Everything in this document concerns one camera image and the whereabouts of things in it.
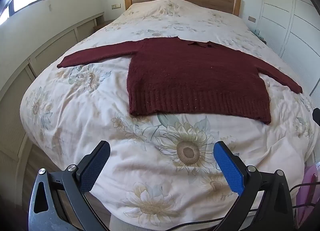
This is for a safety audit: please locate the dark red knit sweater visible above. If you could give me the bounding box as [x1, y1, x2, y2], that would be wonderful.
[59, 37, 303, 124]

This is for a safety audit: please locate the pink plastic container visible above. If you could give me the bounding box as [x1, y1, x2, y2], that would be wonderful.
[296, 162, 319, 227]

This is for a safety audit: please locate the beige radiator cover cabinet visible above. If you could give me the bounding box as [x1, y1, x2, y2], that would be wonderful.
[1, 13, 104, 208]

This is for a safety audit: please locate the white sliding wardrobe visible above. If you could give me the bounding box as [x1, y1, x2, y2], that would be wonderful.
[257, 0, 319, 96]

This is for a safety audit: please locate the right wooden nightstand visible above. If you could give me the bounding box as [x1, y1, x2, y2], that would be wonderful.
[254, 30, 267, 45]

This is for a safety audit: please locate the wooden nightstand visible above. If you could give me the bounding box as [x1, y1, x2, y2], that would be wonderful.
[254, 30, 267, 45]
[93, 20, 113, 32]

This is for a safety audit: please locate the floral white bed duvet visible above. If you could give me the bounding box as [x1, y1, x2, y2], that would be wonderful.
[19, 0, 320, 229]

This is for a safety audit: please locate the left wooden nightstand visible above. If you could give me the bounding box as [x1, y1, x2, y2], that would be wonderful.
[93, 20, 113, 32]

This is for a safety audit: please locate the black cable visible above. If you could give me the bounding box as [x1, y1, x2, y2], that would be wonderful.
[172, 182, 320, 231]

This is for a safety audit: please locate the right wall switch plate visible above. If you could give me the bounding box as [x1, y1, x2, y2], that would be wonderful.
[248, 16, 256, 23]

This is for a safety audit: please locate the wall switch plate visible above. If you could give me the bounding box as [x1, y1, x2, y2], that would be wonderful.
[111, 3, 121, 9]
[248, 16, 256, 23]

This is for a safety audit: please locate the left wall switch plate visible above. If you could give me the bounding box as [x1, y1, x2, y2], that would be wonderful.
[111, 3, 121, 9]

